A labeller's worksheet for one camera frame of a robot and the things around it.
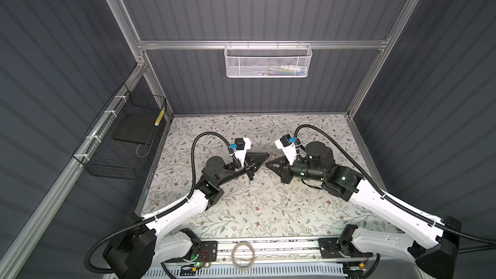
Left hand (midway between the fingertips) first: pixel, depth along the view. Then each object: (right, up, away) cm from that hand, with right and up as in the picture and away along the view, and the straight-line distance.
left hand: (271, 159), depth 65 cm
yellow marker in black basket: (-46, +16, +17) cm, 52 cm away
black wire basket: (-58, +5, +8) cm, 58 cm away
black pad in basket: (-51, +11, +10) cm, 53 cm away
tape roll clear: (-14, -38, +6) cm, 41 cm away
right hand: (-1, -2, +1) cm, 2 cm away
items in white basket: (+8, +39, +27) cm, 48 cm away
